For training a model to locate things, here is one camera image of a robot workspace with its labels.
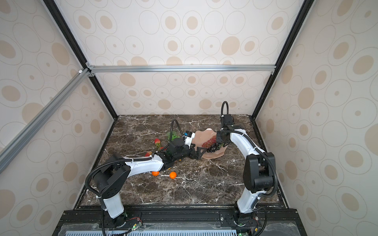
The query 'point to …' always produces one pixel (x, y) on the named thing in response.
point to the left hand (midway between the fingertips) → (205, 147)
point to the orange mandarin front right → (173, 175)
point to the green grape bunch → (174, 135)
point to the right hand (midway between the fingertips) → (223, 137)
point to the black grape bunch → (213, 148)
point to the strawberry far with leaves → (157, 142)
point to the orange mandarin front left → (155, 173)
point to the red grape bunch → (210, 142)
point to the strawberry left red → (147, 154)
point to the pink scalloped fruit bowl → (202, 136)
